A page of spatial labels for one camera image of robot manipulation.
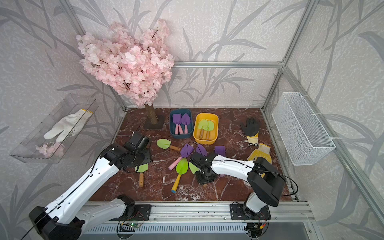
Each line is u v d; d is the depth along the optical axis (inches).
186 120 44.1
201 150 37.9
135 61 24.1
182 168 35.0
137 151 22.4
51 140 24.7
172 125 42.2
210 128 42.4
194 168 35.4
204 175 27.3
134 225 27.7
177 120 43.8
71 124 26.9
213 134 40.8
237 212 28.9
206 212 29.7
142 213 28.6
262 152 37.7
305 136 23.6
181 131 40.1
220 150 38.1
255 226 29.5
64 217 14.9
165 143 39.3
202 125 42.8
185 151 37.6
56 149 22.1
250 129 42.3
